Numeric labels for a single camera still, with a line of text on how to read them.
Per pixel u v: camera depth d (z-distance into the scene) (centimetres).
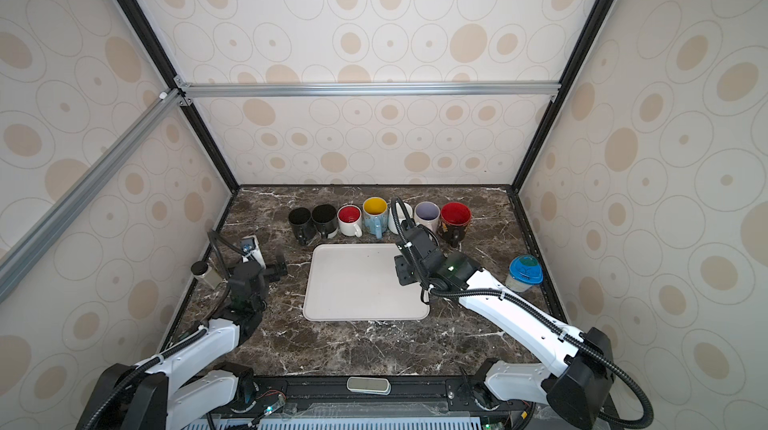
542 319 43
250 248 71
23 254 52
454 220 99
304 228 99
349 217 104
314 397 75
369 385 72
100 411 38
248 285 64
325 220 100
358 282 95
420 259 55
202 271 86
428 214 96
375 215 98
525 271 85
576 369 39
